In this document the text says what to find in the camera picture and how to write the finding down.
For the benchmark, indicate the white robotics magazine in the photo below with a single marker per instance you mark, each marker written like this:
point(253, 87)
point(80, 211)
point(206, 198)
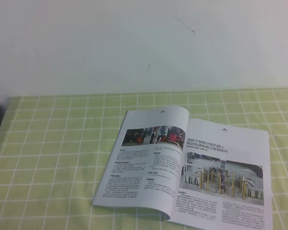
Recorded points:
point(195, 172)

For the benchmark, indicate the green checkered tablecloth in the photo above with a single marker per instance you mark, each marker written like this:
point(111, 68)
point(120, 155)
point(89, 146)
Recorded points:
point(53, 151)

